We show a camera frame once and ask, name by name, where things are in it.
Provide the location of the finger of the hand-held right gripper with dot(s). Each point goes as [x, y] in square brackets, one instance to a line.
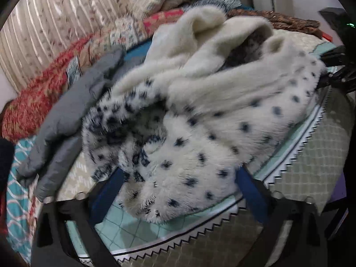
[338, 55]
[340, 80]

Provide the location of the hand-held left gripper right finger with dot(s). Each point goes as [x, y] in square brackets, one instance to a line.
[251, 196]

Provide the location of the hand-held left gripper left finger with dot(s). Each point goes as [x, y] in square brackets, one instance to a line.
[108, 196]

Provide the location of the white spotted fur coat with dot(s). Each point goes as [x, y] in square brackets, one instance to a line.
[222, 111]

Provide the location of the brown floral garment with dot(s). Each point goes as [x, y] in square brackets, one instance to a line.
[278, 19]

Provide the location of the beige teal quilted bedspread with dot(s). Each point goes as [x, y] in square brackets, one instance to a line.
[311, 155]

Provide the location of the teal white patterned cloth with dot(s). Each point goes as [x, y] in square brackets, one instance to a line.
[19, 189]

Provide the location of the grey garment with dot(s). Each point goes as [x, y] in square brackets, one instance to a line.
[69, 111]

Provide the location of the red floral patchwork quilt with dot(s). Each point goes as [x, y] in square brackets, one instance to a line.
[33, 103]

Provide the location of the blue grey patterned cloth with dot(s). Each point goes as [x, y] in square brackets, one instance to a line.
[217, 1]

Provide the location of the blue bed sheet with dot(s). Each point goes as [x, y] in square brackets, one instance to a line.
[134, 55]

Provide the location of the beige floral curtain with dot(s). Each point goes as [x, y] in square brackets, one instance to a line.
[55, 19]

